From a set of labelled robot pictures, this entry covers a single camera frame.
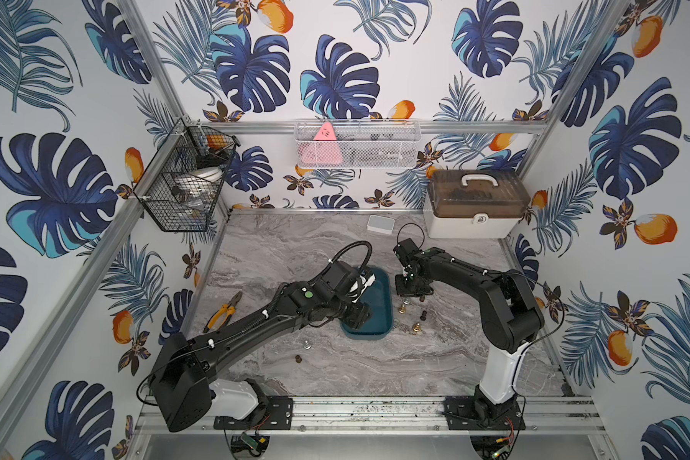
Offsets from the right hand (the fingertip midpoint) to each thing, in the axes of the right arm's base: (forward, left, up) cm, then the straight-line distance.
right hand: (406, 291), depth 96 cm
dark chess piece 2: (-8, -5, -2) cm, 10 cm away
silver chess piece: (-18, +31, -1) cm, 36 cm away
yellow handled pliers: (-7, +58, 0) cm, 58 cm away
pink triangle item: (+31, +27, +34) cm, 53 cm away
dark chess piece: (-22, +33, 0) cm, 40 cm away
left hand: (-13, +14, +15) cm, 25 cm away
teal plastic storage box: (0, +9, -3) cm, 9 cm away
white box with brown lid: (+31, -28, +11) cm, 43 cm away
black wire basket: (+15, +68, +32) cm, 76 cm away
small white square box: (+31, +7, 0) cm, 32 cm away
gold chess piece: (-6, +2, -1) cm, 7 cm away
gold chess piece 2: (-12, -2, 0) cm, 12 cm away
